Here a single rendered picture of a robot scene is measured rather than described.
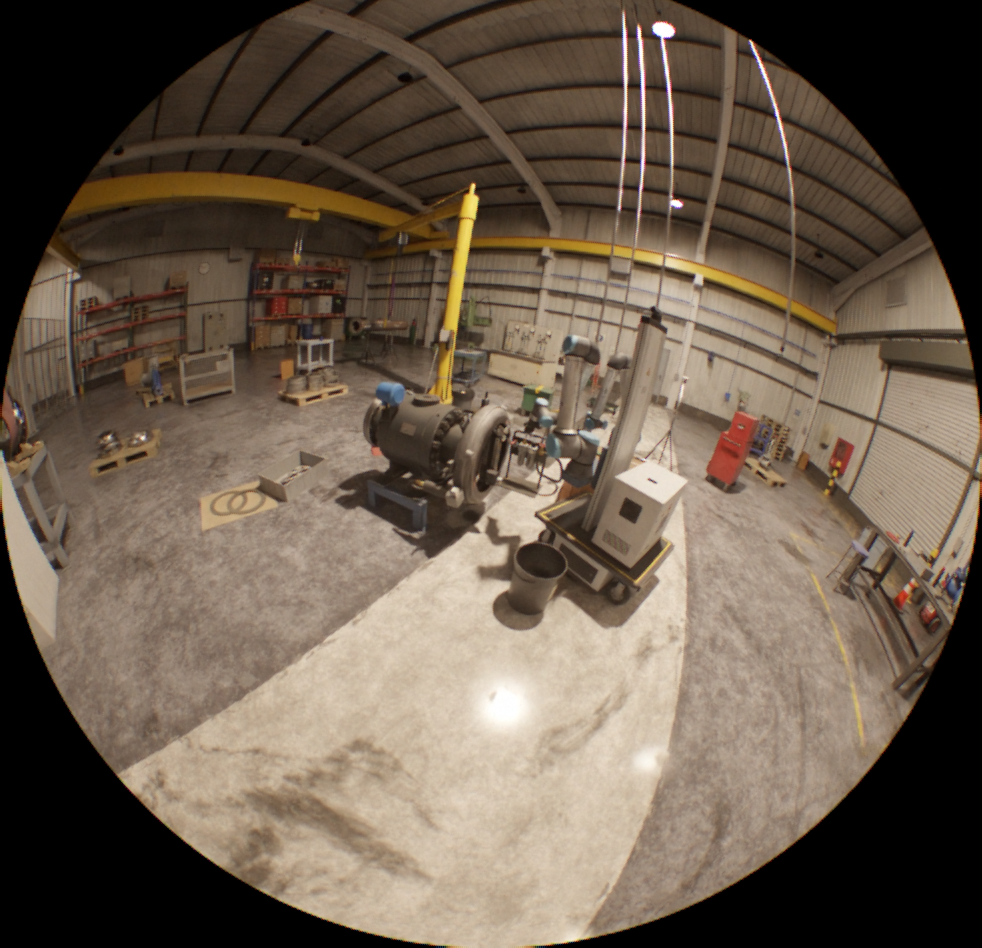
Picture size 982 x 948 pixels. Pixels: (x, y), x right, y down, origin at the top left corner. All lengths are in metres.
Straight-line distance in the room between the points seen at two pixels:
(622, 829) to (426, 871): 0.82
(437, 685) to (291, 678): 0.75
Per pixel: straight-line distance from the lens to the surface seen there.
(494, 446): 2.21
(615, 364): 2.36
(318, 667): 1.75
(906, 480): 9.40
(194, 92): 10.96
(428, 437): 2.13
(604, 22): 8.10
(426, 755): 1.55
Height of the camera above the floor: 1.53
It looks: 25 degrees down
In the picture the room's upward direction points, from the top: 9 degrees clockwise
